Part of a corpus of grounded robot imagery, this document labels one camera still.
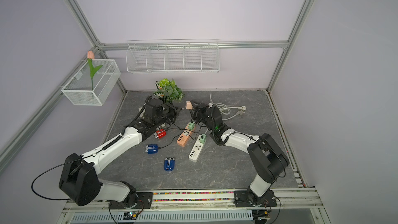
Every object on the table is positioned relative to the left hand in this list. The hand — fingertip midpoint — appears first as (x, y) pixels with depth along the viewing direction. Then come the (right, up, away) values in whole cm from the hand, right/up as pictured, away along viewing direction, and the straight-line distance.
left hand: (183, 107), depth 80 cm
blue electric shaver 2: (-8, -31, +3) cm, 32 cm away
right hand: (+2, +3, 0) cm, 3 cm away
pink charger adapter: (+3, +1, -1) cm, 3 cm away
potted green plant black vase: (-10, +9, +9) cm, 16 cm away
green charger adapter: (+10, -18, +7) cm, 22 cm away
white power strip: (+7, -23, +9) cm, 26 cm away
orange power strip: (-1, -18, +14) cm, 23 cm away
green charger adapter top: (+3, -11, +13) cm, 17 cm away
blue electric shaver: (-19, -24, +8) cm, 32 cm away
